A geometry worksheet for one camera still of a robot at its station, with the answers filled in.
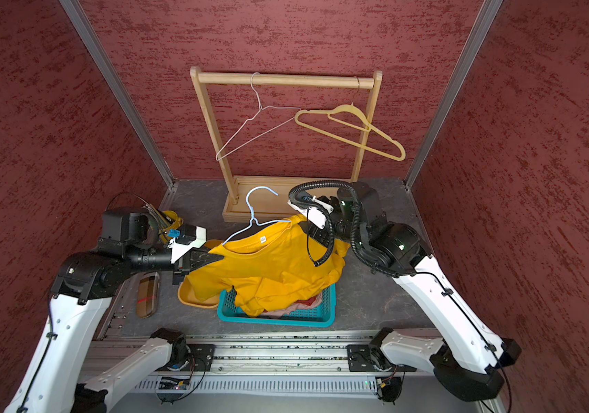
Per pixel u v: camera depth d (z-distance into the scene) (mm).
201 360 700
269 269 670
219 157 907
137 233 470
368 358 667
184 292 831
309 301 790
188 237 447
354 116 776
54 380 355
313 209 471
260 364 740
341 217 496
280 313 804
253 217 495
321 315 819
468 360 365
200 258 519
